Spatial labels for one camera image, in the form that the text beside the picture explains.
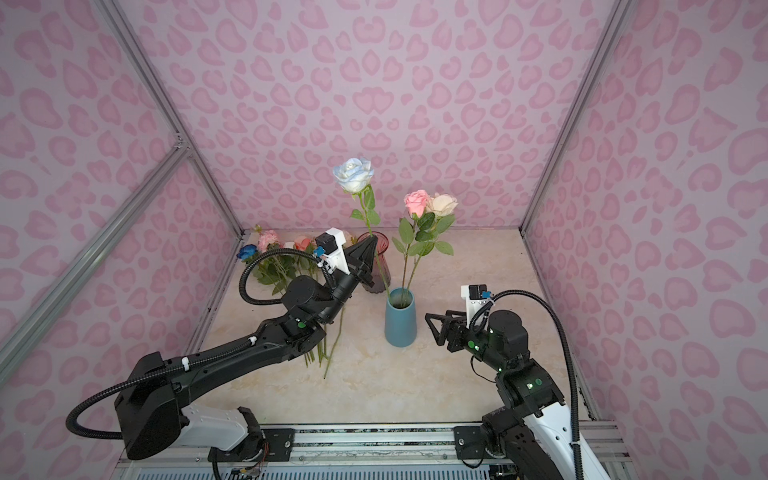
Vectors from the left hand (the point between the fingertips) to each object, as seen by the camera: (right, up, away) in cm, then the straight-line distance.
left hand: (377, 234), depth 63 cm
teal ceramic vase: (+5, -21, +13) cm, 25 cm away
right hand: (+13, -18, +6) cm, 23 cm away
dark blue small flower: (-48, -3, +43) cm, 65 cm away
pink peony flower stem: (-41, +1, +40) cm, 57 cm away
